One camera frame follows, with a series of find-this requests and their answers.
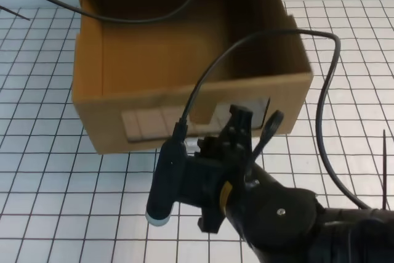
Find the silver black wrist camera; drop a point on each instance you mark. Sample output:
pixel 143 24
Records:
pixel 166 182

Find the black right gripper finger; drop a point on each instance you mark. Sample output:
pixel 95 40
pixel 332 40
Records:
pixel 237 132
pixel 269 130

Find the brown shoebox drawer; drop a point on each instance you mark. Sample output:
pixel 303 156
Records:
pixel 131 82

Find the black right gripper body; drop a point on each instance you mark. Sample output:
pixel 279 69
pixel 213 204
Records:
pixel 215 180

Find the black cable tie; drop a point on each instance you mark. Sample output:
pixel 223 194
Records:
pixel 384 174

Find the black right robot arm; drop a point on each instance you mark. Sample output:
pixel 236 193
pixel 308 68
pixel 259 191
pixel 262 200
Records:
pixel 280 224

